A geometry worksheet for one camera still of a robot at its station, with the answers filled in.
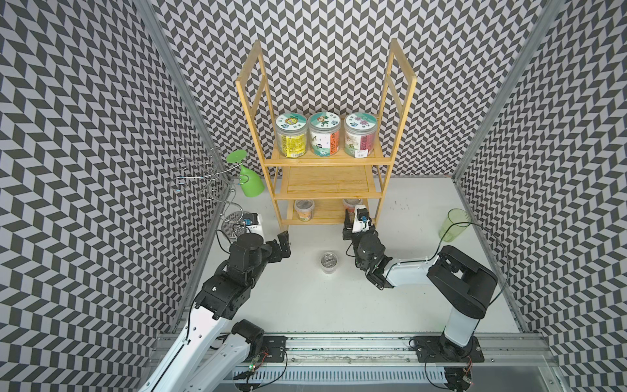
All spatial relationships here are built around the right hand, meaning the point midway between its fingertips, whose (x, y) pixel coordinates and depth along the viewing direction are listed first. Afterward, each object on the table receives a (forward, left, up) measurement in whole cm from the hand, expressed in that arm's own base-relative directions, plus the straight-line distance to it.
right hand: (352, 211), depth 85 cm
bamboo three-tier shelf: (-2, +8, +13) cm, 15 cm away
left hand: (-14, +25, +6) cm, 29 cm away
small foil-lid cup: (-3, +16, +6) cm, 18 cm away
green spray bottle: (+10, +37, +4) cm, 39 cm away
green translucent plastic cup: (0, -40, -7) cm, 40 cm away
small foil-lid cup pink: (0, +1, +4) cm, 4 cm away
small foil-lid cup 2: (-14, +8, -11) cm, 19 cm away
